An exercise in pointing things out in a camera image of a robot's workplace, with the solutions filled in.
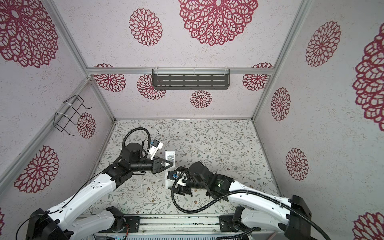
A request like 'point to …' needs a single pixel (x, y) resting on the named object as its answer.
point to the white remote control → (170, 156)
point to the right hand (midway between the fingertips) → (171, 176)
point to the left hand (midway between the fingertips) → (171, 166)
